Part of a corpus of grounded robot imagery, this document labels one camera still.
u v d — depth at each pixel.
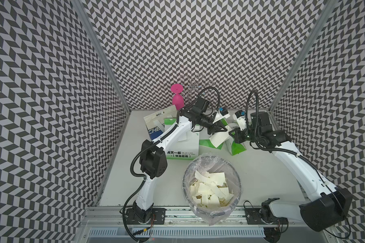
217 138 0.78
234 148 0.87
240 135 0.66
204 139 0.83
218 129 0.76
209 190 0.66
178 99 0.94
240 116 0.66
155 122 0.84
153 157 0.51
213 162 0.66
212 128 0.70
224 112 0.67
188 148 0.84
